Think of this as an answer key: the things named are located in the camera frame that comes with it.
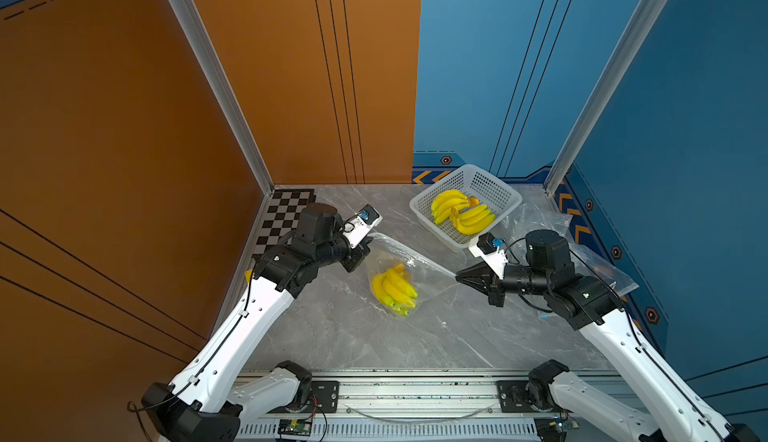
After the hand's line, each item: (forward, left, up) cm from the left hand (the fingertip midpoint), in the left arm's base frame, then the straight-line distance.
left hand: (368, 232), depth 72 cm
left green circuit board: (-37, +17, -30) cm, 51 cm away
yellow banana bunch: (+29, -24, -20) cm, 42 cm away
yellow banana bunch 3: (-7, -7, -15) cm, 18 cm away
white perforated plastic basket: (+33, -45, -22) cm, 60 cm away
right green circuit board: (-36, -47, -27) cm, 65 cm away
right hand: (-10, -22, -2) cm, 24 cm away
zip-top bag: (+21, -52, -19) cm, 59 cm away
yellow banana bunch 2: (+22, -33, -23) cm, 46 cm away
